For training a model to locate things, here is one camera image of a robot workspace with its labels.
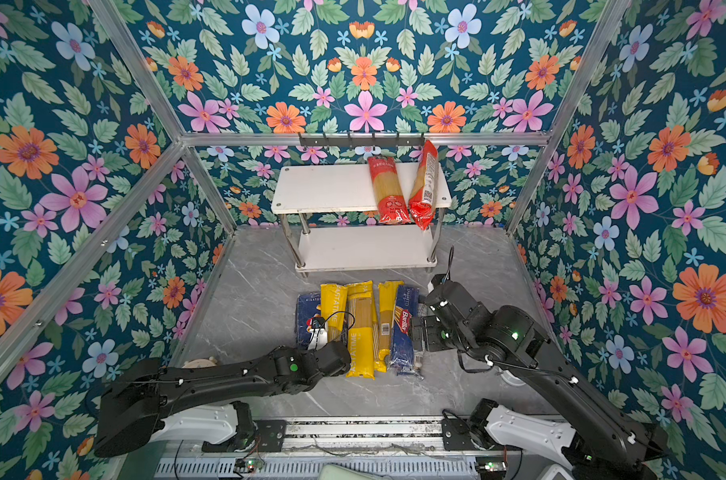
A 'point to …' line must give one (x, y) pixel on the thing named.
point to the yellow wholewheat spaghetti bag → (334, 307)
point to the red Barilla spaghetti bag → (390, 195)
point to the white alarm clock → (510, 378)
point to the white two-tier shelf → (301, 189)
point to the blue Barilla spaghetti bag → (402, 352)
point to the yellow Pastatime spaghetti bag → (361, 361)
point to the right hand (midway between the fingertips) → (424, 328)
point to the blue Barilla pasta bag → (308, 306)
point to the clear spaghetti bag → (419, 358)
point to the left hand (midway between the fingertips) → (341, 356)
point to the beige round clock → (200, 362)
